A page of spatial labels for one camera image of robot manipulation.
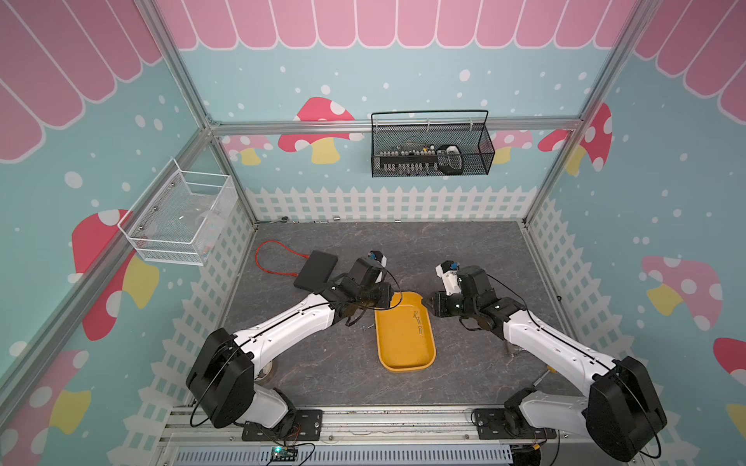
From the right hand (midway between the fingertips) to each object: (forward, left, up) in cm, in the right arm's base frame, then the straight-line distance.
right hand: (426, 299), depth 83 cm
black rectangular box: (+21, +38, -15) cm, 46 cm away
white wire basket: (+12, +64, +23) cm, 69 cm away
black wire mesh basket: (+45, -4, +23) cm, 51 cm away
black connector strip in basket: (+36, +4, +22) cm, 42 cm away
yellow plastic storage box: (-5, +6, -13) cm, 15 cm away
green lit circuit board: (-35, +38, -15) cm, 54 cm away
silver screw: (-2, +18, -13) cm, 22 cm away
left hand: (+1, +10, +1) cm, 11 cm away
